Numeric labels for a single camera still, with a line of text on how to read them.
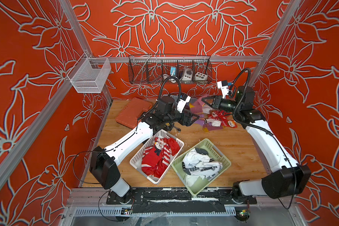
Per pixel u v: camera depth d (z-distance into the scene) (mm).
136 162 836
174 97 636
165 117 567
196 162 799
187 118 626
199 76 949
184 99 627
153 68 1005
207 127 1005
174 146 872
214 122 1005
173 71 831
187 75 905
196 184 766
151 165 787
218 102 611
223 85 643
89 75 925
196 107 769
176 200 727
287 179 396
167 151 857
